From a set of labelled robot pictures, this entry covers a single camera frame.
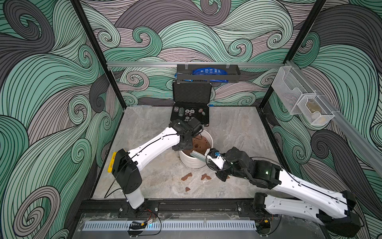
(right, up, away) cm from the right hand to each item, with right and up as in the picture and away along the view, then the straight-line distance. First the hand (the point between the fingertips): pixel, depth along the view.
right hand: (211, 161), depth 68 cm
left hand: (-12, +5, +10) cm, 17 cm away
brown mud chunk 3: (-12, -19, +12) cm, 25 cm away
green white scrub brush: (-6, +3, -2) cm, 7 cm away
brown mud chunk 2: (-1, -13, +16) cm, 21 cm away
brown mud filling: (-4, +5, +17) cm, 19 cm away
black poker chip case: (-9, +35, +48) cm, 60 cm away
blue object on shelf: (+3, +50, +24) cm, 56 cm away
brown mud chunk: (-12, -14, +16) cm, 24 cm away
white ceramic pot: (-9, -3, +8) cm, 13 cm away
